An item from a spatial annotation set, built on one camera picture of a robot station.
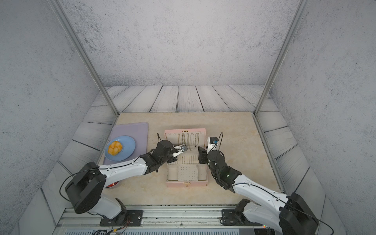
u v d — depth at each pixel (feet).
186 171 2.71
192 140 2.79
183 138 2.77
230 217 2.38
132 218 2.39
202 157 2.32
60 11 2.34
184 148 2.48
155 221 2.38
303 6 2.28
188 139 2.78
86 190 1.42
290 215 1.30
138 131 3.70
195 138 2.77
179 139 2.78
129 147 3.31
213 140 2.23
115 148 3.16
